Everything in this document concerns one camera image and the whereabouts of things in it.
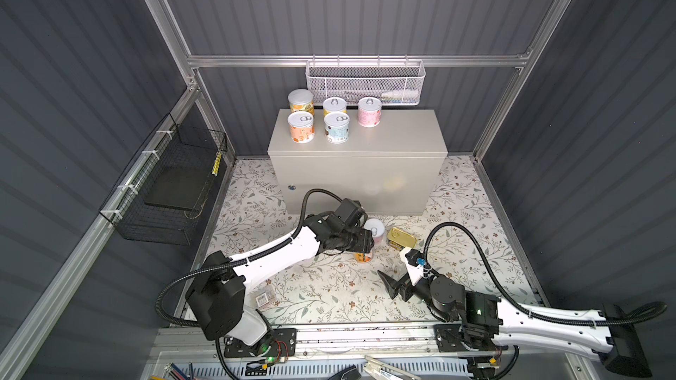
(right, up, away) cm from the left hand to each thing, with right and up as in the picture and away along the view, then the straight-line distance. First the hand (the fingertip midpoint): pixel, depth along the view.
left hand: (367, 242), depth 80 cm
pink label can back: (+4, +2, +11) cm, 12 cm away
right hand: (+7, -5, -7) cm, 11 cm away
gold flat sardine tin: (+12, -1, +9) cm, 15 cm away
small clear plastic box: (-32, -17, -1) cm, 37 cm away
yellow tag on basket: (-48, +22, +1) cm, 53 cm away
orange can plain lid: (-2, -4, -2) cm, 5 cm away
